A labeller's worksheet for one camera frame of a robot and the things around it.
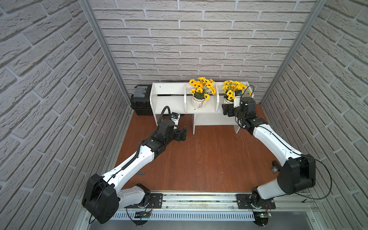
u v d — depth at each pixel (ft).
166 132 1.90
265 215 2.29
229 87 2.53
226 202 2.49
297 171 1.39
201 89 2.46
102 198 1.27
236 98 2.36
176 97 3.29
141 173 2.74
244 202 2.41
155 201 2.41
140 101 3.21
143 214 2.28
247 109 2.04
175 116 2.23
